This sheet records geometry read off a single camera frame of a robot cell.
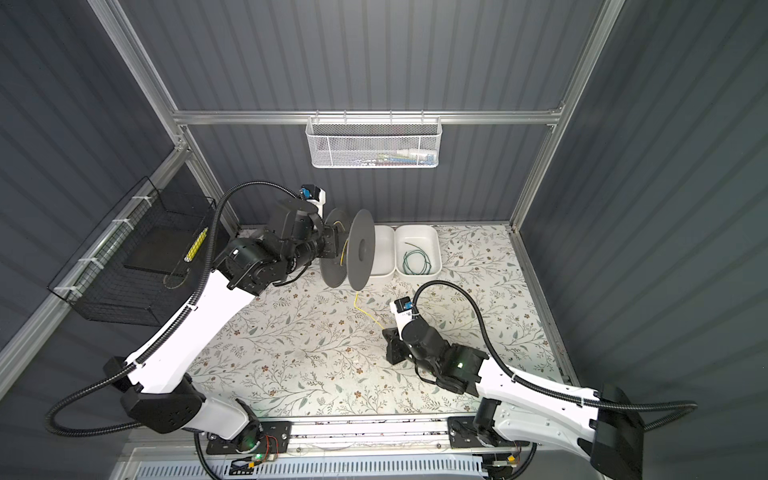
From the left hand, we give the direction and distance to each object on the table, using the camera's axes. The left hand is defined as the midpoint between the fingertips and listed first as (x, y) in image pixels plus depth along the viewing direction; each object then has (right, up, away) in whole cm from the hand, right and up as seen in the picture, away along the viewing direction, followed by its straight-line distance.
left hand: (334, 228), depth 68 cm
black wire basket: (-50, -10, +4) cm, 51 cm away
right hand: (+12, -26, +7) cm, 30 cm away
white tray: (+28, 0, +48) cm, 55 cm away
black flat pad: (-44, -5, +6) cm, 45 cm away
